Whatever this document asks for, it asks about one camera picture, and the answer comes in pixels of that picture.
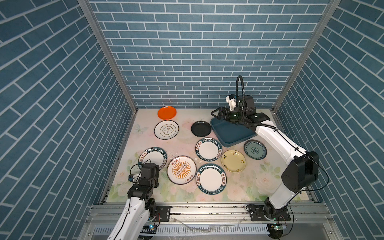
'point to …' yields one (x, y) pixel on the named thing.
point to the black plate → (201, 128)
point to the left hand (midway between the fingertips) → (158, 167)
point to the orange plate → (167, 112)
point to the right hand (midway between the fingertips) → (215, 113)
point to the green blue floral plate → (255, 149)
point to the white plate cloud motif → (166, 129)
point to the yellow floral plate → (233, 161)
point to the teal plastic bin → (229, 133)
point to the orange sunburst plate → (181, 170)
